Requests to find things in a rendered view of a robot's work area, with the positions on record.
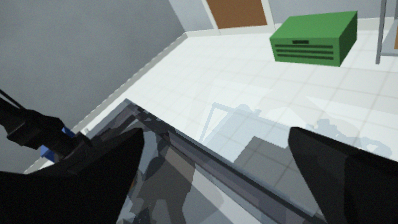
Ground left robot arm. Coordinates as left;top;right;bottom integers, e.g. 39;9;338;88
0;97;78;161

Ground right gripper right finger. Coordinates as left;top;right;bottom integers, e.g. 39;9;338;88
288;127;398;224

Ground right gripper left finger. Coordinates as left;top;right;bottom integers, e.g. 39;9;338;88
0;128;145;224

